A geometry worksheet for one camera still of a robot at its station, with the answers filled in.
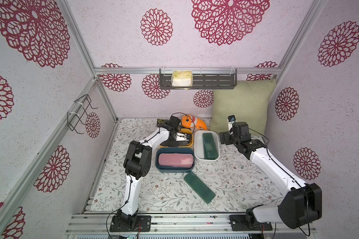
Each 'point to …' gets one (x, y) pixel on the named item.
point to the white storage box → (198, 144)
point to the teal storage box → (159, 169)
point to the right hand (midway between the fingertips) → (230, 130)
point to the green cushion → (249, 103)
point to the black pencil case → (176, 144)
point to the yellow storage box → (190, 137)
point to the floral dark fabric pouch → (162, 122)
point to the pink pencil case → (176, 160)
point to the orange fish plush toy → (189, 121)
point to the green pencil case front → (200, 187)
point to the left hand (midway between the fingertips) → (173, 137)
